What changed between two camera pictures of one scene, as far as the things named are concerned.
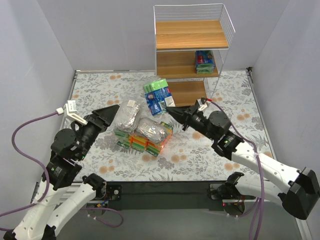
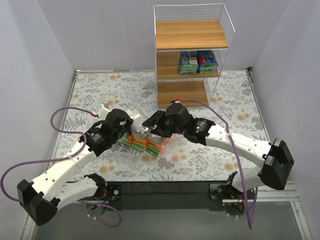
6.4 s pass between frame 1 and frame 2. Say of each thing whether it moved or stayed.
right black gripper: moved
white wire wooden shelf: stayed
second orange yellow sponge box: stayed
